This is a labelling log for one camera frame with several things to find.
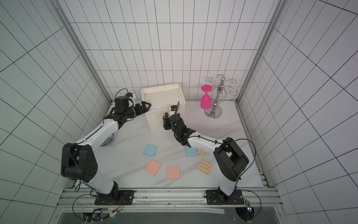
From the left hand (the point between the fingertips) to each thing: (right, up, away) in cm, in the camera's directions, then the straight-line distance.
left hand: (146, 109), depth 88 cm
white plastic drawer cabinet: (+10, +7, 0) cm, 12 cm away
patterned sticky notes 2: (+38, -35, -5) cm, 52 cm away
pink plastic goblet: (+41, +6, +9) cm, 42 cm away
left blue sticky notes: (+2, -27, +2) cm, 27 cm away
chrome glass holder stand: (+52, -2, +24) cm, 58 cm away
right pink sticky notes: (+18, -38, -7) cm, 43 cm away
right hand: (+11, -5, -3) cm, 12 cm away
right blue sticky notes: (+29, -28, +1) cm, 41 cm away
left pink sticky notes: (+5, -36, -5) cm, 37 cm away
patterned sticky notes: (+37, -28, +1) cm, 46 cm away
